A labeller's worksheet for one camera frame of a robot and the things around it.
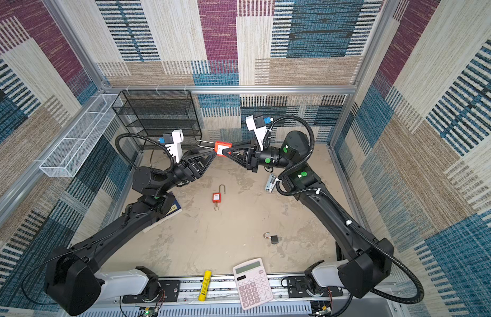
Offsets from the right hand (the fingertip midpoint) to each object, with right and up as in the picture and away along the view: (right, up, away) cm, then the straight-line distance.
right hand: (224, 154), depth 56 cm
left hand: (-2, +1, -1) cm, 3 cm away
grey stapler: (+18, -10, +46) cm, 51 cm away
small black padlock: (+18, -35, +29) cm, 49 cm away
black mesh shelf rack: (-43, +24, +50) cm, 71 cm away
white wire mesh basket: (-58, -2, +14) cm, 60 cm away
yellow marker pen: (-9, -47, +17) cm, 51 cm away
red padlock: (-8, -19, +42) cm, 47 cm away
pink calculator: (+8, -47, +17) cm, 51 cm away
